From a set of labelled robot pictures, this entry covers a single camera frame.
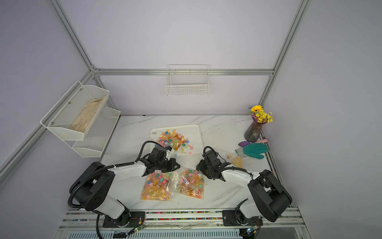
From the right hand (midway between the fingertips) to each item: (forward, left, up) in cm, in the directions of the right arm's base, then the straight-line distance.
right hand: (200, 169), depth 90 cm
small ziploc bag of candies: (+6, -24, +1) cm, 24 cm away
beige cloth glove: (+13, +61, +30) cm, 70 cm away
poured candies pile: (+22, +16, 0) cm, 27 cm away
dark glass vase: (+22, -36, +8) cm, 43 cm away
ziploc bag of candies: (-8, +8, +2) cm, 11 cm away
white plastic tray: (+31, +6, -2) cm, 32 cm away
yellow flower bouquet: (+24, -36, +23) cm, 49 cm away
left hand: (0, +13, +3) cm, 13 cm away
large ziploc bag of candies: (-9, +25, 0) cm, 27 cm away
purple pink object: (+20, -31, -1) cm, 36 cm away
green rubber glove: (+14, -39, 0) cm, 41 cm away
